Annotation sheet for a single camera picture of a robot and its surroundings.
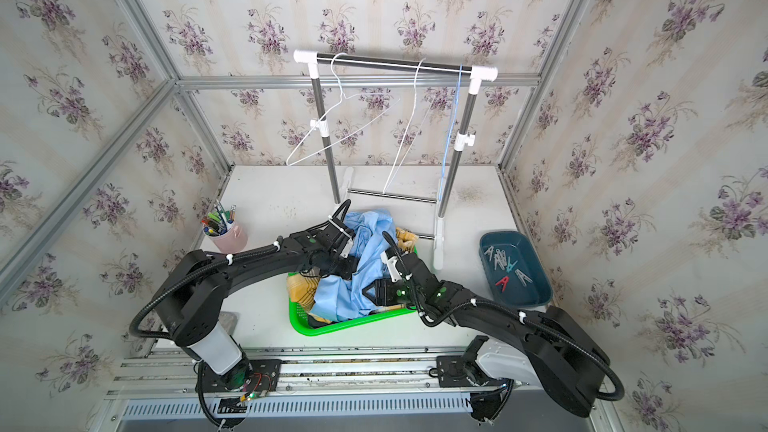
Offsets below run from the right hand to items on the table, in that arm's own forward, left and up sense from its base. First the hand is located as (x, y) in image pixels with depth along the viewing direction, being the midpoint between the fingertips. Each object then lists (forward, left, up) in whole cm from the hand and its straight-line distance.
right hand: (376, 291), depth 80 cm
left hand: (+6, +6, -4) cm, 9 cm away
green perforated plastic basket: (-8, +19, -1) cm, 21 cm away
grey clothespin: (+8, -44, -8) cm, 46 cm away
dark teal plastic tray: (+9, -43, -8) cm, 44 cm away
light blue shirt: (-4, +9, +5) cm, 11 cm away
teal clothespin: (+11, -41, -7) cm, 43 cm away
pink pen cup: (+15, +45, -1) cm, 48 cm away
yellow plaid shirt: (-2, +18, +8) cm, 20 cm away
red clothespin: (+6, -38, -7) cm, 39 cm away
